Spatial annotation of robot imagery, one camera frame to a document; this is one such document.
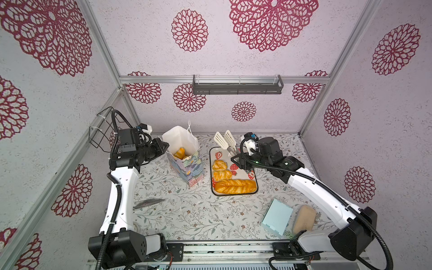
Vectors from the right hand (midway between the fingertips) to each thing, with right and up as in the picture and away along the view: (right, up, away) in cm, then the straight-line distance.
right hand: (234, 155), depth 74 cm
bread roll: (-29, 0, +24) cm, 37 cm away
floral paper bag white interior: (-21, -7, +9) cm, 24 cm away
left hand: (-30, +3, 0) cm, 30 cm away
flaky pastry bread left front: (-5, -12, +20) cm, 24 cm away
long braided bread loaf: (+2, -18, +17) cm, 25 cm away
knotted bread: (-6, -7, +26) cm, 27 cm away
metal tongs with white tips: (-4, +6, 0) cm, 7 cm away
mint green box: (+22, -32, +10) cm, 40 cm away
